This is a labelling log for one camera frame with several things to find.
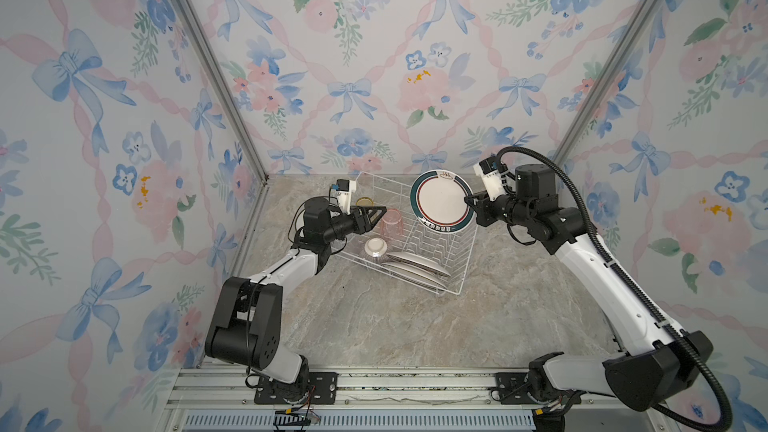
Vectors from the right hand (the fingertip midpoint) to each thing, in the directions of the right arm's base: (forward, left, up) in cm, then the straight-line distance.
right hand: (468, 195), depth 75 cm
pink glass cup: (+6, +19, -21) cm, 29 cm away
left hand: (+1, +22, -7) cm, 23 cm away
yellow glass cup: (+13, +28, -18) cm, 36 cm away
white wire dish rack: (+3, +16, -29) cm, 33 cm away
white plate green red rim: (0, +7, -2) cm, 8 cm away
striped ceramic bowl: (-1, +24, -23) cm, 33 cm away
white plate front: (-15, +14, -12) cm, 24 cm away
